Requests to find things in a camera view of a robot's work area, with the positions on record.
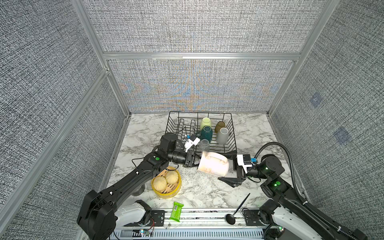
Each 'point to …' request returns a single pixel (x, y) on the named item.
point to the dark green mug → (206, 133)
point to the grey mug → (222, 136)
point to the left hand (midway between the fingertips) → (205, 164)
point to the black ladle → (230, 218)
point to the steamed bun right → (172, 176)
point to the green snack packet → (176, 211)
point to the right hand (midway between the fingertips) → (219, 165)
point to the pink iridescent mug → (214, 163)
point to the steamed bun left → (159, 183)
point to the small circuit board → (281, 230)
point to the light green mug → (205, 121)
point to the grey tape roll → (139, 191)
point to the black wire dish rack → (185, 124)
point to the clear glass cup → (204, 145)
